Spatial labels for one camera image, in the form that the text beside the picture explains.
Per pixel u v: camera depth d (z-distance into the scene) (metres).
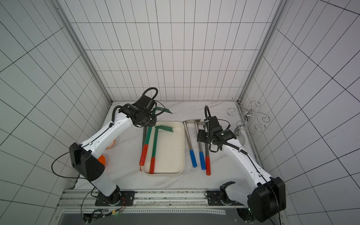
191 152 0.90
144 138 0.95
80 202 0.73
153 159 0.85
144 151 0.72
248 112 0.75
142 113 0.58
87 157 0.42
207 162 0.84
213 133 0.59
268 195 0.38
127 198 0.72
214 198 0.73
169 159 0.86
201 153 0.88
